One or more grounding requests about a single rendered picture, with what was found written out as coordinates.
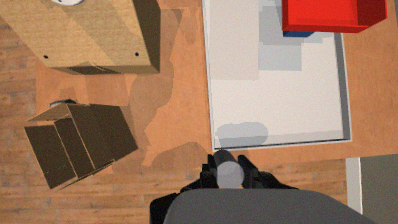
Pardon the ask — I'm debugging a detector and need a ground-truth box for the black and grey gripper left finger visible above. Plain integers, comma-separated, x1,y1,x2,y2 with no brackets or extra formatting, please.
150,154,219,224

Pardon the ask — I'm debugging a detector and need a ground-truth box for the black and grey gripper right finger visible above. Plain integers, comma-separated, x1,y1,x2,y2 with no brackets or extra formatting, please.
237,155,298,189

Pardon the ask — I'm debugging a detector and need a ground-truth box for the grey cylinder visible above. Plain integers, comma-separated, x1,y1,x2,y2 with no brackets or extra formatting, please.
213,149,244,188

